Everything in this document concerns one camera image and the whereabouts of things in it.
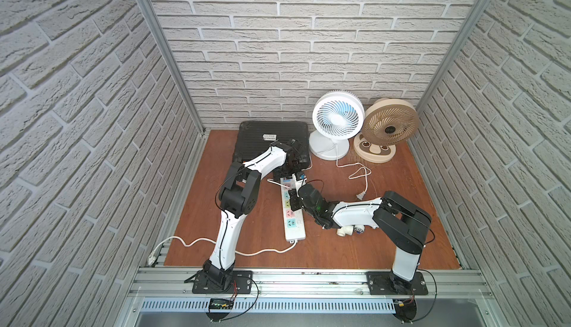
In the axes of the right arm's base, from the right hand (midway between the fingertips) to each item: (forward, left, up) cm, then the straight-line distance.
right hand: (291, 191), depth 91 cm
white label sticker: (+29, +9, +3) cm, 31 cm away
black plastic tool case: (+31, +17, +3) cm, 35 cm away
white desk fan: (+21, -21, +21) cm, 36 cm away
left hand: (+11, +2, -4) cm, 12 cm away
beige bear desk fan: (+19, -42, +19) cm, 49 cm away
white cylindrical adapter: (-16, -22, -3) cm, 27 cm away
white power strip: (-12, 0, -3) cm, 13 cm away
